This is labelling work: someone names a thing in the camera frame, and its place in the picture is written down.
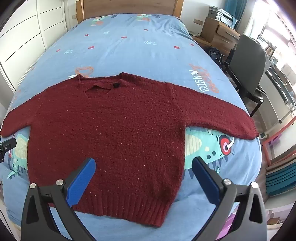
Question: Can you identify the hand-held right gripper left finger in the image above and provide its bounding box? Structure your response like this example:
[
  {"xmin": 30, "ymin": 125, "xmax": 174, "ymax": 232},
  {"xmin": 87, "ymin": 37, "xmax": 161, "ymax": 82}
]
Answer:
[{"xmin": 22, "ymin": 158, "xmax": 97, "ymax": 241}]

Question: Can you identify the wooden drawer cabinet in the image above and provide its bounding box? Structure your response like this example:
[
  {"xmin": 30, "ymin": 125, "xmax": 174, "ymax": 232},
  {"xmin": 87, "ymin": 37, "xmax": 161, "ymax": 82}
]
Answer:
[{"xmin": 200, "ymin": 17, "xmax": 241, "ymax": 51}]

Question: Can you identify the pink frame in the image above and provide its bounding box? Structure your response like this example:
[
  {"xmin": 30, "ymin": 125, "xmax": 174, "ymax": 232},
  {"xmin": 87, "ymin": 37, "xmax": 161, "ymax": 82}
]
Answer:
[{"xmin": 262, "ymin": 120, "xmax": 296, "ymax": 166}]

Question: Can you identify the wooden headboard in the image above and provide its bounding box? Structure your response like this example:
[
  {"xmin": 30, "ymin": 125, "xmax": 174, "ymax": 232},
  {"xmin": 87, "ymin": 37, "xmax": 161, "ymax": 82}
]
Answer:
[{"xmin": 77, "ymin": 0, "xmax": 184, "ymax": 25}]

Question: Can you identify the white metal frame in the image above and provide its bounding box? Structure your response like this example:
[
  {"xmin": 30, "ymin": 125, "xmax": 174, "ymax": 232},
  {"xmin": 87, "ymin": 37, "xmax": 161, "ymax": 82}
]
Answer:
[{"xmin": 265, "ymin": 68, "xmax": 296, "ymax": 124}]

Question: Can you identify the blue cartoon printed bed sheet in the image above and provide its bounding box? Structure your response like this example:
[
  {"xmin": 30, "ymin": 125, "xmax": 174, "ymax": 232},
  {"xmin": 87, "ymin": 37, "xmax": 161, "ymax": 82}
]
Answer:
[{"xmin": 0, "ymin": 13, "xmax": 263, "ymax": 241}]

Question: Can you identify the white wardrobe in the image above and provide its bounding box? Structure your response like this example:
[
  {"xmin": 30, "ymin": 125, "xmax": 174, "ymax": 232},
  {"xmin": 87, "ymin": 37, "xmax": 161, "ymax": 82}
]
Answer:
[{"xmin": 0, "ymin": 0, "xmax": 80, "ymax": 93}]

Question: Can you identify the purple box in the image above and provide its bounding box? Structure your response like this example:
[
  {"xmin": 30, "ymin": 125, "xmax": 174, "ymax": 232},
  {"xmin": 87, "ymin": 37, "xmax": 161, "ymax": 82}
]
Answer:
[{"xmin": 217, "ymin": 214, "xmax": 239, "ymax": 241}]

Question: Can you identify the black bag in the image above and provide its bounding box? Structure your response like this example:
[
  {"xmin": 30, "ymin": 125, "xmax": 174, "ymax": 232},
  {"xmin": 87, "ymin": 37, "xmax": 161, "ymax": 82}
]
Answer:
[{"xmin": 209, "ymin": 47, "xmax": 226, "ymax": 68}]

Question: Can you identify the grey printer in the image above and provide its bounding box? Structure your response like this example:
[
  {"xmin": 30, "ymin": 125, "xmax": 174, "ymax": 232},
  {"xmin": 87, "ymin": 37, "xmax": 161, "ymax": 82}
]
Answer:
[{"xmin": 209, "ymin": 6, "xmax": 238, "ymax": 26}]

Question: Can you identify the teal curtain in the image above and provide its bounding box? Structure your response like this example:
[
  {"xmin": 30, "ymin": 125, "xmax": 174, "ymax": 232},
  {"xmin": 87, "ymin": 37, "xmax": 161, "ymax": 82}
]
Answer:
[{"xmin": 225, "ymin": 0, "xmax": 246, "ymax": 30}]

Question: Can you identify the dark grey chair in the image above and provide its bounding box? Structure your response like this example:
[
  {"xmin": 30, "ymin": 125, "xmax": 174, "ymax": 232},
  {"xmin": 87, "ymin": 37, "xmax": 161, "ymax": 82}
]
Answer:
[{"xmin": 223, "ymin": 35, "xmax": 270, "ymax": 117}]

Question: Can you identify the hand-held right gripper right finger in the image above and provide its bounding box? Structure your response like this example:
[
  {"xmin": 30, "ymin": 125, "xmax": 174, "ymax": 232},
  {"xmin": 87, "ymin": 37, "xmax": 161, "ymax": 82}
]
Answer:
[{"xmin": 192, "ymin": 156, "xmax": 270, "ymax": 241}]

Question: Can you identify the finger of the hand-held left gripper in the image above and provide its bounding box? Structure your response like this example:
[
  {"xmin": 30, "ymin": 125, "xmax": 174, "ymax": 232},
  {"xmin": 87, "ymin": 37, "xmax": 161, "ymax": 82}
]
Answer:
[{"xmin": 0, "ymin": 138, "xmax": 17, "ymax": 163}]

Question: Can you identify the dark red knitted sweater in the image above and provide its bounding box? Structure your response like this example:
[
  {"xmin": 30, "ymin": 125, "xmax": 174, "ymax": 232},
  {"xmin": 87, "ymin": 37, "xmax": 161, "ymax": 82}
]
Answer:
[{"xmin": 0, "ymin": 72, "xmax": 260, "ymax": 228}]

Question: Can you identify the stack of teal boards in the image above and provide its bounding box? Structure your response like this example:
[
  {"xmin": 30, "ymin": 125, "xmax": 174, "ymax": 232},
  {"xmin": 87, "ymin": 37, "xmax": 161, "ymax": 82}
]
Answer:
[{"xmin": 265, "ymin": 162, "xmax": 296, "ymax": 195}]

